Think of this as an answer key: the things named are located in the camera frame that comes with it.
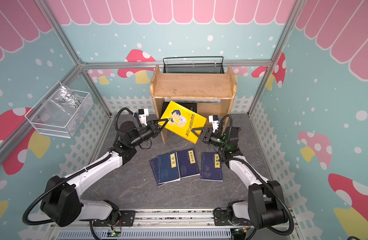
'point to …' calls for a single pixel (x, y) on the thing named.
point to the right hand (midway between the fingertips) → (192, 132)
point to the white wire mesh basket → (61, 114)
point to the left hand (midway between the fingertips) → (169, 123)
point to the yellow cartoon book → (182, 121)
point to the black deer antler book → (173, 109)
